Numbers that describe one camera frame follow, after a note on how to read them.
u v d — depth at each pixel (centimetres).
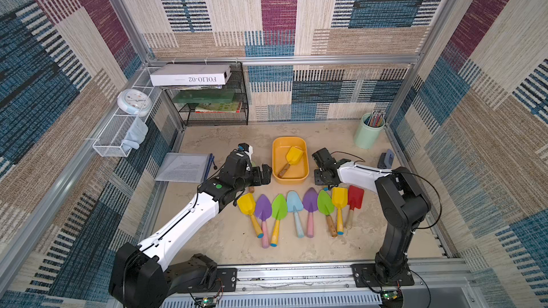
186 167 104
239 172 61
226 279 73
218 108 99
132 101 74
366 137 106
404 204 50
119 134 71
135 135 68
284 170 99
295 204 91
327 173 73
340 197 91
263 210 89
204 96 98
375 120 100
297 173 102
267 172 71
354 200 91
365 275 74
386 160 100
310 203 91
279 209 89
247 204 92
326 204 90
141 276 38
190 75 78
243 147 71
